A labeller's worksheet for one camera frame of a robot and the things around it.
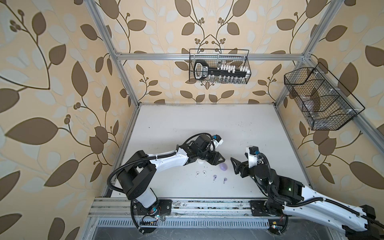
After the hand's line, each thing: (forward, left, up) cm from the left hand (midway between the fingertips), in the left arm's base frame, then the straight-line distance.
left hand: (225, 158), depth 78 cm
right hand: (-3, -6, +6) cm, 8 cm away
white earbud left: (-4, +14, -13) cm, 19 cm away
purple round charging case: (-1, 0, -9) cm, 9 cm away
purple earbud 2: (-7, -1, -12) cm, 14 cm away
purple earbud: (-6, +4, -12) cm, 14 cm away
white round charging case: (+2, +13, -9) cm, 16 cm away
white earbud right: (-3, +10, -13) cm, 17 cm away
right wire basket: (+20, -48, +22) cm, 57 cm away
